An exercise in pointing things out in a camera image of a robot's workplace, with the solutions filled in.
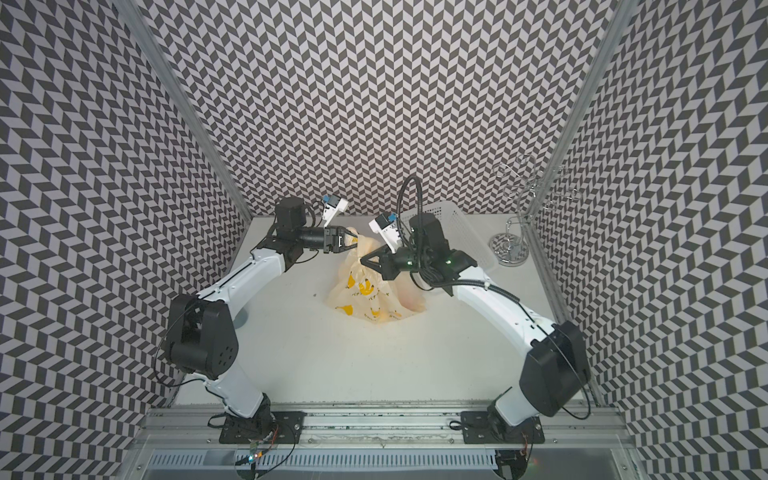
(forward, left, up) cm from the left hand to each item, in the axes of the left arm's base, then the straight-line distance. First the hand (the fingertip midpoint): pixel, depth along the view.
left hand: (364, 243), depth 75 cm
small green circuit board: (-42, +24, -24) cm, 54 cm away
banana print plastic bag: (-12, -1, -4) cm, 13 cm away
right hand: (-6, 0, -1) cm, 7 cm away
